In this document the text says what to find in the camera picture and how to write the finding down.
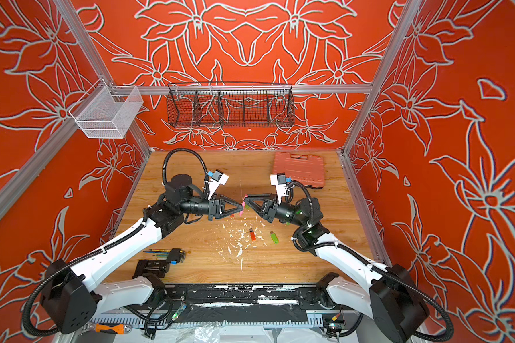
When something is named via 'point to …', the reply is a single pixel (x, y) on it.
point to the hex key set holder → (173, 256)
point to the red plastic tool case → (309, 170)
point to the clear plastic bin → (107, 111)
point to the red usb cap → (232, 216)
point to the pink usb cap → (245, 196)
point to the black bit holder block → (159, 267)
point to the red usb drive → (252, 235)
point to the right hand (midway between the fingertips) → (246, 200)
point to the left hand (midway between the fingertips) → (240, 208)
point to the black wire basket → (230, 104)
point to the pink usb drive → (241, 213)
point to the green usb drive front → (274, 237)
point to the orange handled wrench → (116, 329)
